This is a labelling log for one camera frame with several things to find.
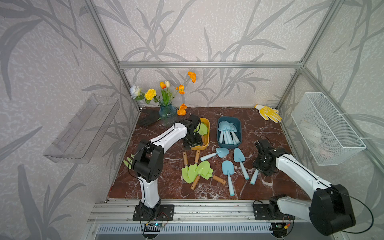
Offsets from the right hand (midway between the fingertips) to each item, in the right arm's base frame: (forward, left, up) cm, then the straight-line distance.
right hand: (255, 166), depth 85 cm
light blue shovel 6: (+28, +9, -2) cm, 29 cm away
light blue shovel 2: (+8, +8, -4) cm, 12 cm away
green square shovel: (0, +31, -3) cm, 31 cm away
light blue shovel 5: (+28, +12, +1) cm, 30 cm away
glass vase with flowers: (+36, +54, +9) cm, 66 cm away
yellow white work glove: (+45, -22, -4) cm, 51 cm away
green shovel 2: (-3, +36, -3) cm, 37 cm away
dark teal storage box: (+20, +18, -1) cm, 27 cm away
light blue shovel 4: (-6, +2, -2) cm, 6 cm away
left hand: (+11, +33, +5) cm, 35 cm away
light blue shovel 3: (+1, +16, -4) cm, 16 cm away
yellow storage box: (+27, +30, 0) cm, 40 cm away
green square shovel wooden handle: (-5, +23, -3) cm, 24 cm away
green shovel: (-1, +41, -2) cm, 41 cm away
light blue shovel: (+11, +19, -2) cm, 22 cm away
